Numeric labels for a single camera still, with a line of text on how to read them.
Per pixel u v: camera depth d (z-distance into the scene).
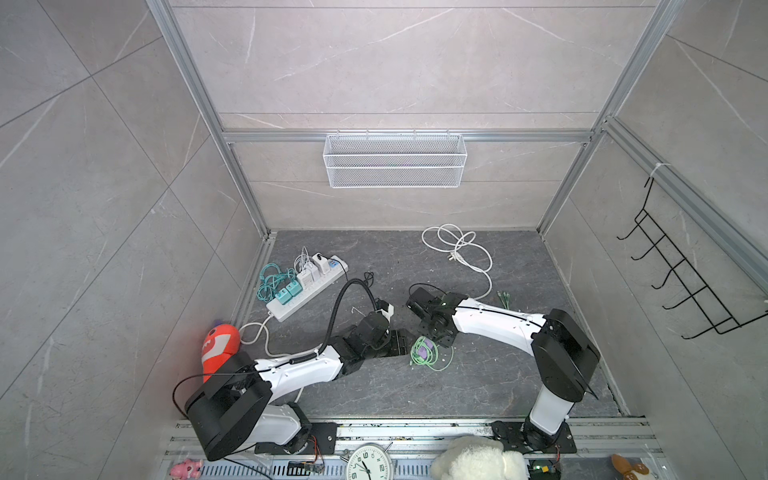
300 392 0.80
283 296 0.93
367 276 1.06
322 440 0.73
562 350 0.48
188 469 0.67
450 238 1.18
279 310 0.95
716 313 0.60
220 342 0.82
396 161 1.01
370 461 0.67
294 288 0.95
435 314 0.65
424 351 0.85
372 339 0.66
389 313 0.79
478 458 0.54
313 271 0.98
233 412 0.42
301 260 1.01
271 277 1.04
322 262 1.01
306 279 0.96
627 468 0.69
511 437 0.73
